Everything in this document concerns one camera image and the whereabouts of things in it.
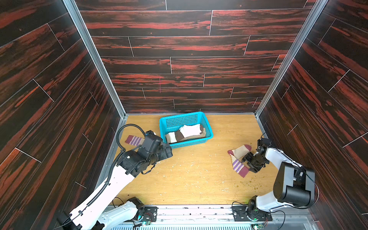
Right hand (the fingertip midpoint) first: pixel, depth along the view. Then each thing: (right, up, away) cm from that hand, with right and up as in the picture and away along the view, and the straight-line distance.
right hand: (248, 164), depth 91 cm
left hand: (-50, +12, -18) cm, 55 cm away
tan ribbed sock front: (-35, +17, +12) cm, 40 cm away
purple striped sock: (-6, +5, +5) cm, 9 cm away
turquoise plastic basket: (-49, +27, +17) cm, 59 cm away
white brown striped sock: (-40, +21, +13) cm, 47 cm away
